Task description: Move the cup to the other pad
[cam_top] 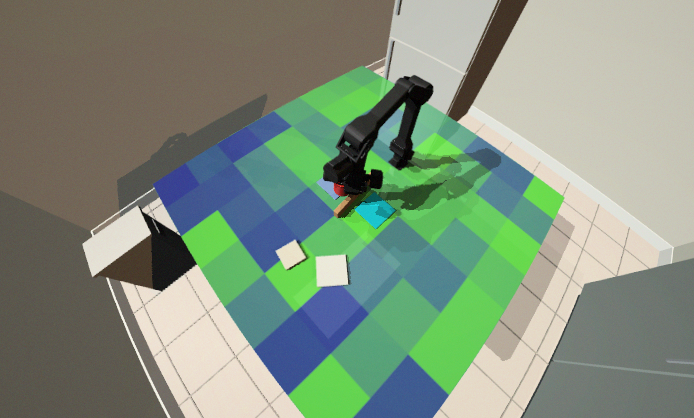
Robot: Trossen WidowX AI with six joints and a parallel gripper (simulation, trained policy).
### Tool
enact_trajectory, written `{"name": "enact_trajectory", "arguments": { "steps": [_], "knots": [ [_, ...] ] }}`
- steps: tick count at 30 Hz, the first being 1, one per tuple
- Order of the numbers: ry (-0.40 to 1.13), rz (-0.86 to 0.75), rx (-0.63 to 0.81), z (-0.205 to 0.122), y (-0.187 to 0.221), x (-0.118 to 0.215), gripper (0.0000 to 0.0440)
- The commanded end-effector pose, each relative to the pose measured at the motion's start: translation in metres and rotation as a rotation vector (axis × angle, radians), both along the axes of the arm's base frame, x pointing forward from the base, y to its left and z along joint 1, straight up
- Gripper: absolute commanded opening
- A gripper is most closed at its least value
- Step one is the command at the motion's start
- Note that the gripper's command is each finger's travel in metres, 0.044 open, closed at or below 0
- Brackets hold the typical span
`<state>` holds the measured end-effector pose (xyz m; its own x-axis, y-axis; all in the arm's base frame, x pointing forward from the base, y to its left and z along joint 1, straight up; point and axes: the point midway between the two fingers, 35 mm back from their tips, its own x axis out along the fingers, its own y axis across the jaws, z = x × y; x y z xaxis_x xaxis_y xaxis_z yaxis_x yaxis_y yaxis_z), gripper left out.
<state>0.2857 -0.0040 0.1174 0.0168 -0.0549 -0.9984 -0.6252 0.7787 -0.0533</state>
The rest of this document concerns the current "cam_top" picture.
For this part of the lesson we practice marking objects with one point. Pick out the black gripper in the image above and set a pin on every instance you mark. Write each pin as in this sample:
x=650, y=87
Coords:
x=376, y=177

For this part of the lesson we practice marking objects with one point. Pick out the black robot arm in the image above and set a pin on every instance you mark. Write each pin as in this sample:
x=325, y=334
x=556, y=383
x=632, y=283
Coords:
x=362, y=132

